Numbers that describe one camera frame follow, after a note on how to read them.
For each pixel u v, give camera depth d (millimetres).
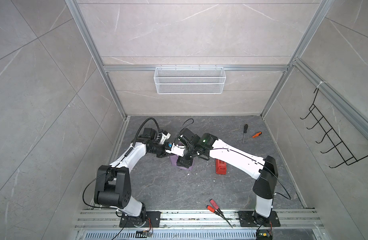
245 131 1103
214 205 777
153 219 733
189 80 1004
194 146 570
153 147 729
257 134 1070
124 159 498
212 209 763
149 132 720
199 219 746
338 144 627
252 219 722
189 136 590
